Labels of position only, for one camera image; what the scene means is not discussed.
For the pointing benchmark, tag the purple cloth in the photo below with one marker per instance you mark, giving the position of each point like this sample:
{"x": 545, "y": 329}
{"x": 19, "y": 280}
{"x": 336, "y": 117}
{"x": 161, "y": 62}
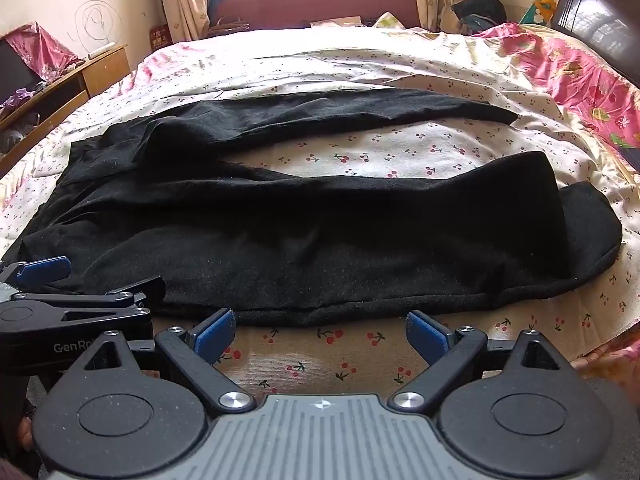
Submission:
{"x": 20, "y": 96}

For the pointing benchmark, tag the brown handbag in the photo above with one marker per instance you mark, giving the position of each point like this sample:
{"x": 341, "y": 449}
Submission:
{"x": 229, "y": 25}

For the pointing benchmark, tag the black television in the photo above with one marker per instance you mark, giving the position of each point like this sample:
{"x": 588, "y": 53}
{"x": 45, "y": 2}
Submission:
{"x": 15, "y": 72}

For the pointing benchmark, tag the red box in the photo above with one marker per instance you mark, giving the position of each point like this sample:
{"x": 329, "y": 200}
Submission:
{"x": 161, "y": 37}

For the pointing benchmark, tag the grey cloth bundle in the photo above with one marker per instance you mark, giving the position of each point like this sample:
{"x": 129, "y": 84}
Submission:
{"x": 11, "y": 141}

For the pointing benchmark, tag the black pants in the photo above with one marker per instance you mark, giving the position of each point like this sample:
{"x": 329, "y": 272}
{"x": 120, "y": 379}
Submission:
{"x": 300, "y": 230}

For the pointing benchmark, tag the white paper roll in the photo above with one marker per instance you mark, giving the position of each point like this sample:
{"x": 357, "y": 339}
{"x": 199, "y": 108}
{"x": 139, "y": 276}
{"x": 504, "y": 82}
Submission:
{"x": 102, "y": 50}

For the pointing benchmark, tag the pink floral quilt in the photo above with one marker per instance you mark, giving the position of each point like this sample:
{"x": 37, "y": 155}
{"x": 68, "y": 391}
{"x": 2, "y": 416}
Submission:
{"x": 575, "y": 75}

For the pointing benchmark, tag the pink floral cloth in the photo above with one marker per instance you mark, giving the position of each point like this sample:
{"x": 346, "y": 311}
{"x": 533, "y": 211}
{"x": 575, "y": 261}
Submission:
{"x": 45, "y": 47}

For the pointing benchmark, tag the pile of dark clothes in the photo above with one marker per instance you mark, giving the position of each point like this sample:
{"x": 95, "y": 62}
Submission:
{"x": 477, "y": 10}

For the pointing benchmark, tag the maroon sofa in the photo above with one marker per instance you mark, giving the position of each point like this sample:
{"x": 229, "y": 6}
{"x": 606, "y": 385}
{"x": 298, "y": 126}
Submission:
{"x": 300, "y": 5}

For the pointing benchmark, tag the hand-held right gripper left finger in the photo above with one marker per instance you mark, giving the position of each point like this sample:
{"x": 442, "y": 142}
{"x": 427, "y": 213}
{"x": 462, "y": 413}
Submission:
{"x": 216, "y": 336}

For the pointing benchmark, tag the dark wooden headboard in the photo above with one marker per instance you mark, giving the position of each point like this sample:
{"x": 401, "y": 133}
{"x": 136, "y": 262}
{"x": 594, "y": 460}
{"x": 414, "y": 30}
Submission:
{"x": 595, "y": 20}

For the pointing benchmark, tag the yellow green bag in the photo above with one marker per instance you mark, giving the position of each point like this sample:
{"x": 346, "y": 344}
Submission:
{"x": 390, "y": 20}

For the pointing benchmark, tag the wooden cabinet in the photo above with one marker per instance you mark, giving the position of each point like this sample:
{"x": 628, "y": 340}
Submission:
{"x": 107, "y": 67}

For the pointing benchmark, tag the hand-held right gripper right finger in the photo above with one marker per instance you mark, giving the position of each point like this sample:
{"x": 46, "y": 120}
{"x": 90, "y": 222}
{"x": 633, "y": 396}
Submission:
{"x": 424, "y": 332}

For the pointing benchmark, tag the cherry print bed sheet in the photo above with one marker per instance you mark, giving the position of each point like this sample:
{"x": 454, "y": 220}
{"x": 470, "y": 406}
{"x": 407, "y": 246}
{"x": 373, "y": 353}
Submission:
{"x": 350, "y": 150}

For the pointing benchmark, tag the colourful printed bag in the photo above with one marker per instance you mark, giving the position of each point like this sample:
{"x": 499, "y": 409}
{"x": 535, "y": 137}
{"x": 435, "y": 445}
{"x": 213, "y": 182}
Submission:
{"x": 540, "y": 7}

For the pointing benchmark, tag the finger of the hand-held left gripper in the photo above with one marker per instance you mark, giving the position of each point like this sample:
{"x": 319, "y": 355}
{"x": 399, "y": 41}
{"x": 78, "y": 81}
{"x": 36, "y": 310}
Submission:
{"x": 137, "y": 290}
{"x": 45, "y": 267}

